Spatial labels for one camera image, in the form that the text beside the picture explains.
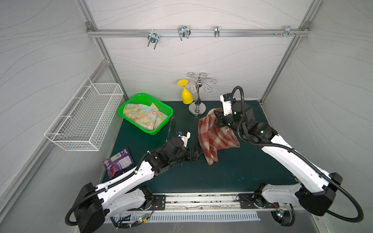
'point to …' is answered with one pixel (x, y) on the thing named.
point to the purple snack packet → (119, 162)
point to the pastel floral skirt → (148, 118)
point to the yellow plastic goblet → (187, 97)
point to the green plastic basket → (146, 99)
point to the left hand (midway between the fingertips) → (196, 152)
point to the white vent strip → (134, 218)
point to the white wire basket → (83, 124)
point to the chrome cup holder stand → (197, 108)
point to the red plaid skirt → (213, 139)
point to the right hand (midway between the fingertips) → (216, 110)
